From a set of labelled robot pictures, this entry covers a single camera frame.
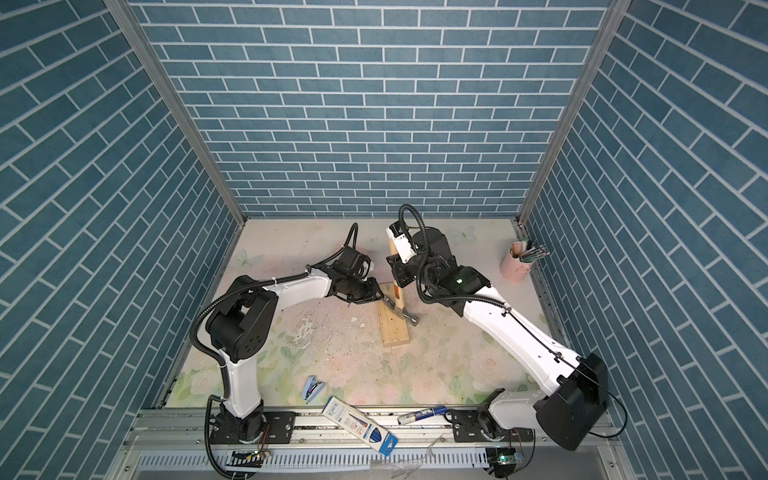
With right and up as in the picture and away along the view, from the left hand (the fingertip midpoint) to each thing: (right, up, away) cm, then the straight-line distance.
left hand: (388, 298), depth 94 cm
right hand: (+3, +14, -18) cm, 23 cm away
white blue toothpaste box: (-6, -28, -21) cm, 35 cm away
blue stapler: (-20, -21, -15) cm, 32 cm away
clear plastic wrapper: (+4, -35, -25) cm, 43 cm away
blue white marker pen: (+8, -26, -18) cm, 33 cm away
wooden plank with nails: (+2, -8, -6) cm, 10 cm away
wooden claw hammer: (+3, 0, -8) cm, 9 cm away
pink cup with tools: (+43, +13, +3) cm, 45 cm away
